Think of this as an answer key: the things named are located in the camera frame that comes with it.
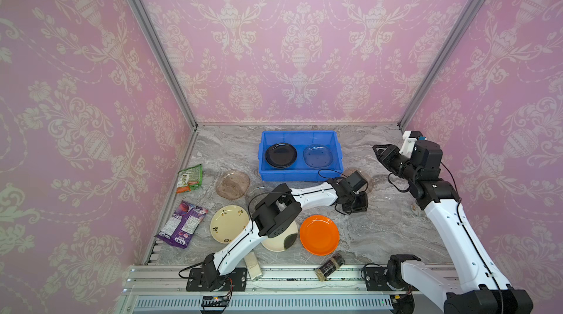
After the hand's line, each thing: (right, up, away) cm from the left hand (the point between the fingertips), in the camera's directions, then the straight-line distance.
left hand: (371, 211), depth 87 cm
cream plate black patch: (-35, -10, -5) cm, 37 cm away
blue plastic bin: (-28, +16, +5) cm, 32 cm away
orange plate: (-21, -9, -1) cm, 23 cm away
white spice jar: (-45, -15, -13) cm, 49 cm away
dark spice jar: (-17, -14, -12) cm, 25 cm away
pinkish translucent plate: (+3, +8, +10) cm, 13 cm away
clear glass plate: (-19, +21, +19) cm, 34 cm away
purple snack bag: (-74, -4, -3) cm, 74 cm away
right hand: (-3, +26, -12) cm, 29 cm away
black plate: (-36, +21, +18) cm, 46 cm away
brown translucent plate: (-58, +9, +11) cm, 59 cm away
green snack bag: (-77, +11, +11) cm, 79 cm away
